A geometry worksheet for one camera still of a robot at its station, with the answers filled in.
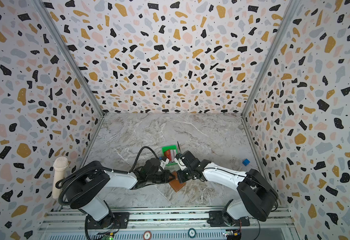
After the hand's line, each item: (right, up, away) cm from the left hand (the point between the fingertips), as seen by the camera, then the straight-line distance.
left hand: (178, 176), depth 84 cm
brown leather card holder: (-2, -5, +2) cm, 5 cm away
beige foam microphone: (-47, +12, -24) cm, 54 cm away
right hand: (-1, +1, 0) cm, 1 cm away
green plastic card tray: (-4, +15, +15) cm, 21 cm away
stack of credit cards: (-6, +10, +11) cm, 16 cm away
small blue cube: (+42, +6, +10) cm, 44 cm away
